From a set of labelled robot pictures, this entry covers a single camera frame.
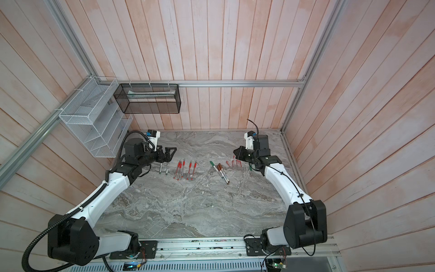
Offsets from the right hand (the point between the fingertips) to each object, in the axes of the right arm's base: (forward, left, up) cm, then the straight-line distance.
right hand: (234, 150), depth 85 cm
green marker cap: (+2, -11, -20) cm, 23 cm away
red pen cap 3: (+6, -3, -20) cm, 21 cm away
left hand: (-3, +32, +3) cm, 33 cm away
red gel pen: (0, +34, -20) cm, 39 cm away
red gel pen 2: (-2, +32, -19) cm, 37 cm away
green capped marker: (-3, +39, -18) cm, 43 cm away
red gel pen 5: (+3, +23, -19) cm, 30 cm away
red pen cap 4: (+5, -6, -20) cm, 22 cm away
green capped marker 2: (+1, +9, -20) cm, 22 cm away
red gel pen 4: (+2, +26, -19) cm, 32 cm away
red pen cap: (+6, +3, -20) cm, 21 cm away
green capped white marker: (-1, +43, -18) cm, 47 cm away
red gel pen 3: (+2, +30, -19) cm, 35 cm away
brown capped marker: (+1, +7, -19) cm, 21 cm away
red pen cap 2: (+7, -1, -19) cm, 21 cm away
